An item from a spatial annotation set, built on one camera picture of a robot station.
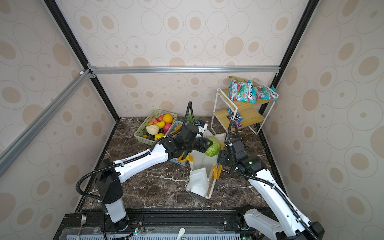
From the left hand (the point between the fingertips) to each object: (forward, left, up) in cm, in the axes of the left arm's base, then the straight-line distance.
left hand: (215, 141), depth 74 cm
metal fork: (-31, +65, -25) cm, 76 cm away
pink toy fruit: (+26, +30, -20) cm, 45 cm away
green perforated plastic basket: (+22, +49, -21) cm, 58 cm away
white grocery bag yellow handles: (-12, +5, -5) cm, 14 cm away
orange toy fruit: (+33, +30, -19) cm, 49 cm away
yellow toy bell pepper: (+17, +34, -19) cm, 43 cm away
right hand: (-4, -5, -7) cm, 9 cm away
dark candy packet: (+25, -18, -10) cm, 33 cm away
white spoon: (-36, +16, -24) cm, 47 cm away
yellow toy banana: (+27, +34, -18) cm, 47 cm away
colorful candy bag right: (+27, -29, +8) cm, 40 cm away
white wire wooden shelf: (+29, -28, -11) cm, 42 cm away
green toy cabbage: (-3, 0, -3) cm, 4 cm away
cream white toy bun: (+20, +38, -16) cm, 46 cm away
